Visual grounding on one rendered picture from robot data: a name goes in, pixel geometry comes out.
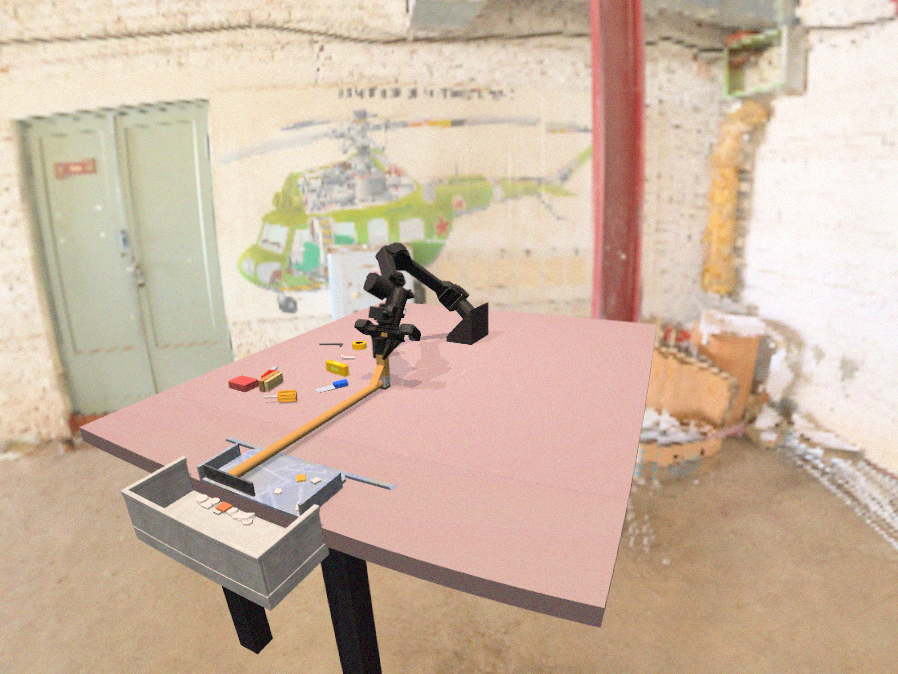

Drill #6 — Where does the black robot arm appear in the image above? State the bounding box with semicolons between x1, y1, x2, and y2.
363;242;474;323

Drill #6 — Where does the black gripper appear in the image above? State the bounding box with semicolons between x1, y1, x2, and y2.
354;302;421;360

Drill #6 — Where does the yellow screwdriver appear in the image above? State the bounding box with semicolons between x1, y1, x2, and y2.
264;390;297;403

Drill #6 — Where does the tan scrub brush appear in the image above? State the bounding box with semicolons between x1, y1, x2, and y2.
258;371;284;393

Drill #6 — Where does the red rectangular block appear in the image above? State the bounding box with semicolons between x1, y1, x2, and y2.
228;375;259;392

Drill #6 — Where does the yellow rectangular block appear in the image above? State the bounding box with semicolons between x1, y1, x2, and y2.
325;360;349;376

